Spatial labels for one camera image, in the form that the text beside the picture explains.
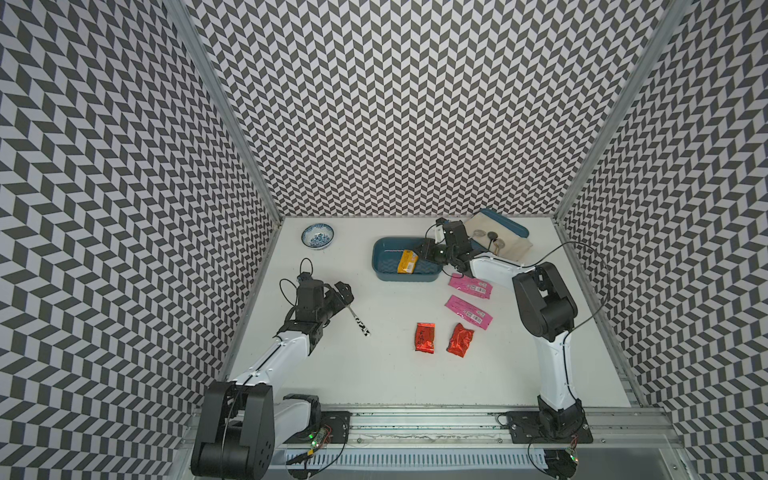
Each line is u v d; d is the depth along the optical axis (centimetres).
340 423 74
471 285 97
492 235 113
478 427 75
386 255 102
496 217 120
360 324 91
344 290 81
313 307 67
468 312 92
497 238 110
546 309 55
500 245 108
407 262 102
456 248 81
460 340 86
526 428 72
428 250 89
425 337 87
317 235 111
